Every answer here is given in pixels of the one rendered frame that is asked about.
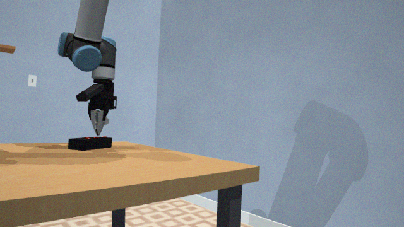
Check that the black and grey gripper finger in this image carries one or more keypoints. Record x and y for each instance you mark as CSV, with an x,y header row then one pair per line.
x,y
93,115
101,118

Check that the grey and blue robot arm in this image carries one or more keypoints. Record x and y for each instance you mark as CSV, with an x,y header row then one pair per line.
x,y
87,47

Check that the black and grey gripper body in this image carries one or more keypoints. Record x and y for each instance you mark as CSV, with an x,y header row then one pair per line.
x,y
100,99

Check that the black power strip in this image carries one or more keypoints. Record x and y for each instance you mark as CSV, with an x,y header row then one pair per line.
x,y
88,143

